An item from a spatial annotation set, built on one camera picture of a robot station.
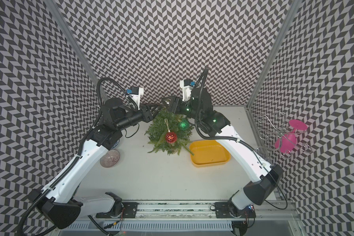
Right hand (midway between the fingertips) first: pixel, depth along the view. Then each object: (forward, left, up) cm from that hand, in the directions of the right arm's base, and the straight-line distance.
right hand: (166, 103), depth 63 cm
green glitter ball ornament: (-5, -7, -9) cm, 12 cm away
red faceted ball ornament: (-11, -1, -10) cm, 15 cm away
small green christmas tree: (-7, +6, -13) cm, 16 cm away
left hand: (-1, +3, -1) cm, 4 cm away
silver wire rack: (-10, -50, -12) cm, 52 cm away
